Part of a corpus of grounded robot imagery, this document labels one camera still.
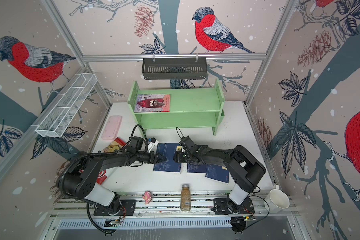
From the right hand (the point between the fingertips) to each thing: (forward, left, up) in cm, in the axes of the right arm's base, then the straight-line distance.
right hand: (175, 159), depth 89 cm
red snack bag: (+6, +39, +4) cm, 40 cm away
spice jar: (-21, -7, +3) cm, 22 cm away
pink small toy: (-21, +13, +1) cm, 25 cm away
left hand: (-2, +7, +4) cm, 9 cm away
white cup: (-20, -52, +1) cm, 55 cm away
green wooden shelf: (+19, -8, +26) cm, 33 cm away
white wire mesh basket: (+7, +57, +31) cm, 65 cm away
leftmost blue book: (-5, +10, 0) cm, 11 cm away
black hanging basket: (+47, +15, +34) cm, 60 cm away
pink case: (+21, +48, +2) cm, 53 cm away
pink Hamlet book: (+22, +11, +27) cm, 37 cm away
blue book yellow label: (-4, +3, +1) cm, 5 cm away
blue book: (-5, -10, -1) cm, 11 cm away
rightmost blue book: (-7, -25, 0) cm, 26 cm away
